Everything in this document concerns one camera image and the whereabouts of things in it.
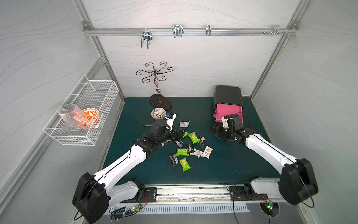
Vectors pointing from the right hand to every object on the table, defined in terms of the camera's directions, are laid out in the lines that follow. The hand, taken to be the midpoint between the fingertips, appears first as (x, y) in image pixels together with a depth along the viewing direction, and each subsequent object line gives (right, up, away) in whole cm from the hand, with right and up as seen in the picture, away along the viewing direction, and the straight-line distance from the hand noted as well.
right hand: (211, 130), depth 85 cm
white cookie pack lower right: (-2, -14, +3) cm, 15 cm away
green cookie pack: (-16, -4, +13) cm, 20 cm away
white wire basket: (-66, +22, -5) cm, 70 cm away
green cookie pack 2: (-10, -6, +9) cm, 14 cm away
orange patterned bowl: (-62, +10, -18) cm, 65 cm away
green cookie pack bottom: (-16, -20, -2) cm, 26 cm away
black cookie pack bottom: (-23, -18, -1) cm, 29 cm away
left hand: (-19, +3, -7) cm, 21 cm away
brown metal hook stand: (-39, +22, +29) cm, 53 cm away
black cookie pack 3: (-13, -12, +3) cm, 17 cm away
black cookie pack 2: (-20, -10, +6) cm, 23 cm away
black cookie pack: (-5, -10, +8) cm, 13 cm away
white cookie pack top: (-17, +2, +16) cm, 23 cm away
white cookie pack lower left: (-9, -14, +2) cm, 17 cm away
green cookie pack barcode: (-18, -14, +3) cm, 23 cm away
